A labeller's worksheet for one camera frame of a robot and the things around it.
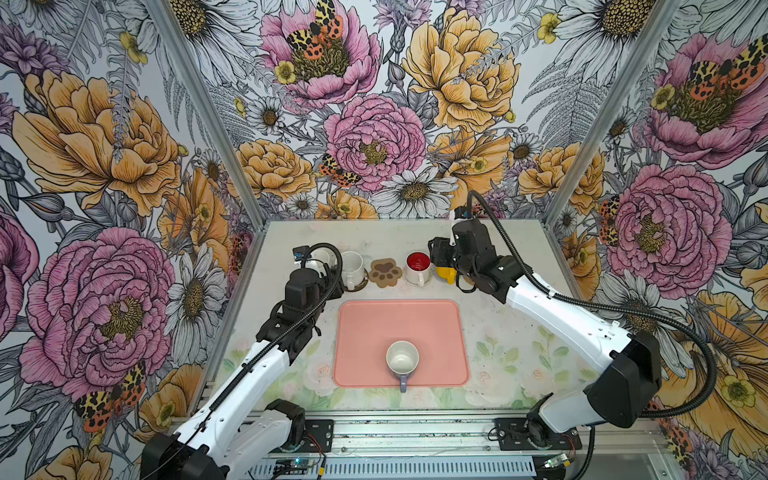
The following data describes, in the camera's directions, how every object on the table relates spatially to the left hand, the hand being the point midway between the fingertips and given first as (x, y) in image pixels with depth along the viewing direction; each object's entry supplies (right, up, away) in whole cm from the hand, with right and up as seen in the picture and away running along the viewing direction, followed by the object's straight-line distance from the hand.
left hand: (330, 277), depth 80 cm
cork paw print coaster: (+13, -1, +25) cm, 28 cm away
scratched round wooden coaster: (+6, -5, +22) cm, 23 cm away
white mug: (+3, +1, +18) cm, 18 cm away
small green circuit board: (-7, -43, -9) cm, 44 cm away
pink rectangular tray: (+8, -17, +14) cm, 24 cm away
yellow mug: (+29, +2, -9) cm, 31 cm away
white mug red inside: (+25, +1, +20) cm, 32 cm away
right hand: (+28, +6, 0) cm, 29 cm away
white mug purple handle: (+19, -24, +7) cm, 31 cm away
